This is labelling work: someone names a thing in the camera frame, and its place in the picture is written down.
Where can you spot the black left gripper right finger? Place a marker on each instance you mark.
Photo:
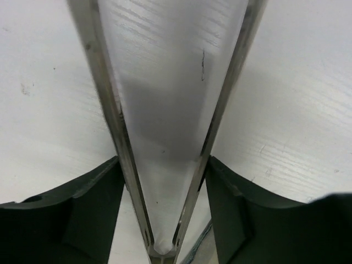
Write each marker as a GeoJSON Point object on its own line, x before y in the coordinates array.
{"type": "Point", "coordinates": [254, 225]}

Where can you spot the grey patchwork placemat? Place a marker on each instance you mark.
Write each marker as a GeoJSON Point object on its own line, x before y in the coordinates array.
{"type": "Point", "coordinates": [204, 251]}

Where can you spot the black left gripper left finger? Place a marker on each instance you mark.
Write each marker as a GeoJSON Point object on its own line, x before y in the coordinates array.
{"type": "Point", "coordinates": [72, 223]}

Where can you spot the metal tongs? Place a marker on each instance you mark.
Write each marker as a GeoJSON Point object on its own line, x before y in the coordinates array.
{"type": "Point", "coordinates": [87, 19]}

